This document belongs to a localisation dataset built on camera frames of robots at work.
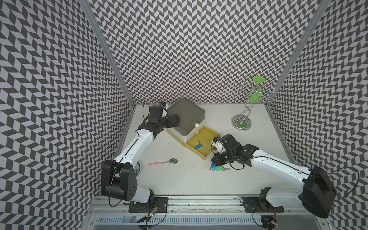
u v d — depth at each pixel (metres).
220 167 0.85
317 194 0.39
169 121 0.75
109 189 0.43
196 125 0.84
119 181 0.41
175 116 0.77
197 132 0.90
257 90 0.83
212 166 0.76
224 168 0.85
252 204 0.73
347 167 0.61
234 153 0.61
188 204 0.74
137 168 0.83
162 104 0.77
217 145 0.74
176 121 0.77
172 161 0.89
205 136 0.98
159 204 0.73
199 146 0.94
